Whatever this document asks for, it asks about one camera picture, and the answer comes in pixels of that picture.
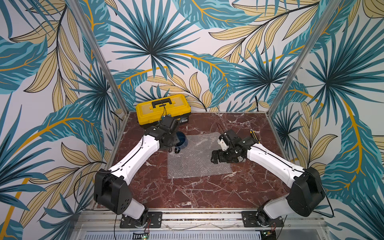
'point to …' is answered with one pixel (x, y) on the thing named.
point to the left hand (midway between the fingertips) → (174, 143)
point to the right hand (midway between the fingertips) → (218, 159)
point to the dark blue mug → (183, 139)
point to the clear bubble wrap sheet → (195, 160)
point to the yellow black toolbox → (150, 113)
